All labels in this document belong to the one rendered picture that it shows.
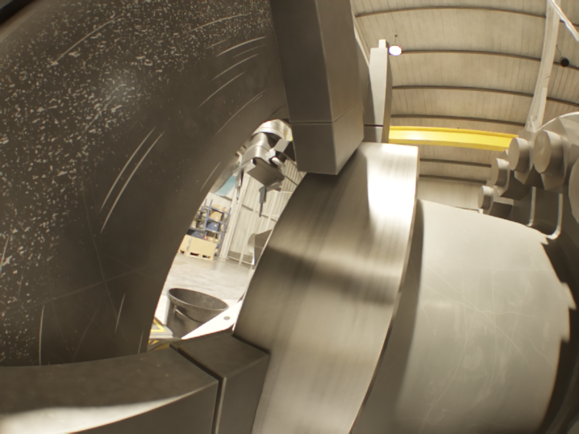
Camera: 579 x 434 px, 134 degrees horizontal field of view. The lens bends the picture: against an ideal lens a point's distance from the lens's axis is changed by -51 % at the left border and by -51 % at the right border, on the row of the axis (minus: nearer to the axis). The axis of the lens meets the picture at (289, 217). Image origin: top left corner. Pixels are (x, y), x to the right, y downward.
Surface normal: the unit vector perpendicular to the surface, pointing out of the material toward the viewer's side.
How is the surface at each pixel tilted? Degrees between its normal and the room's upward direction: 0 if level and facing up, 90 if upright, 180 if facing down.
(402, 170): 53
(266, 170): 155
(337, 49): 90
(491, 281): 63
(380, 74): 95
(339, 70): 90
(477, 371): 84
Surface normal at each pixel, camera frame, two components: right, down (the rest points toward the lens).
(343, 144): 0.88, 0.15
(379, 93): -0.43, -0.18
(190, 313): 0.16, -0.07
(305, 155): -0.46, 0.55
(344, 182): -0.22, -0.72
